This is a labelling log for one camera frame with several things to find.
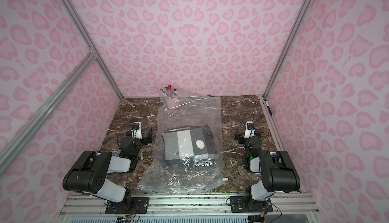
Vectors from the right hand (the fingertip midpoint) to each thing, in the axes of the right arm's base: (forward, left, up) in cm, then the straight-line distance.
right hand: (245, 126), depth 90 cm
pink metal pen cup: (+16, +46, +1) cm, 49 cm away
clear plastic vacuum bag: (-29, +50, -7) cm, 58 cm away
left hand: (-1, +61, +1) cm, 61 cm away
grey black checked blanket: (-15, +33, +1) cm, 36 cm away
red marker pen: (+26, +49, +5) cm, 55 cm away
